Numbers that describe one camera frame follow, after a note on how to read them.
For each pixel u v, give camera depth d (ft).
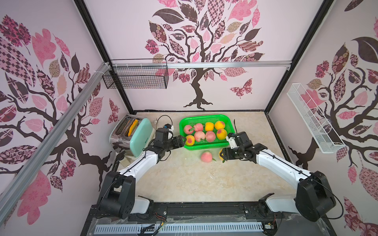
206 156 2.92
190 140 3.11
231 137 2.54
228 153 2.44
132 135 2.75
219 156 2.74
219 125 3.41
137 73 3.10
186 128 3.29
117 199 1.37
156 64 3.00
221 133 3.20
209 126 3.39
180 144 2.54
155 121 3.67
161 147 2.19
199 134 3.20
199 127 3.36
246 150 2.08
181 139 2.61
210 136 3.20
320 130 2.47
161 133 2.19
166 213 2.40
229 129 3.32
